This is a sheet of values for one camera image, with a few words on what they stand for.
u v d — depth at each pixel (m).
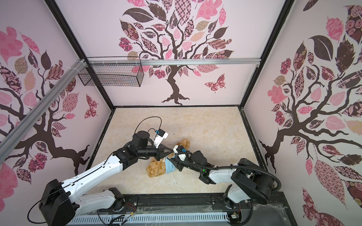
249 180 0.44
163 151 0.66
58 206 0.38
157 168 0.72
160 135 0.67
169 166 0.76
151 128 0.68
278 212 0.71
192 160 0.63
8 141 0.50
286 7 0.70
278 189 0.43
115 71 0.95
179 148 0.66
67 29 0.75
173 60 0.94
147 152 0.64
